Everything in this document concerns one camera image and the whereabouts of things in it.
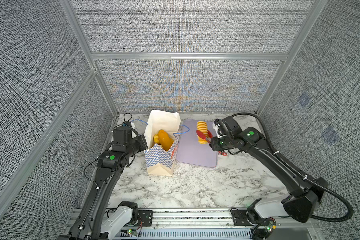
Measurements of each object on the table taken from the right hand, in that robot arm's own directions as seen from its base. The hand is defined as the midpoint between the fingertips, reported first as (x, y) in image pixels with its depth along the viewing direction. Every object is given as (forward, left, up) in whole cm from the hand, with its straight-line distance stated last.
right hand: (213, 142), depth 77 cm
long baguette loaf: (+10, +26, -11) cm, 30 cm away
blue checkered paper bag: (-5, +28, -10) cm, 31 cm away
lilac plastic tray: (+8, +11, -21) cm, 25 cm away
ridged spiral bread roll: (+12, +4, -2) cm, 13 cm away
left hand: (-1, +34, +4) cm, 34 cm away
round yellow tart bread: (+13, +33, -14) cm, 38 cm away
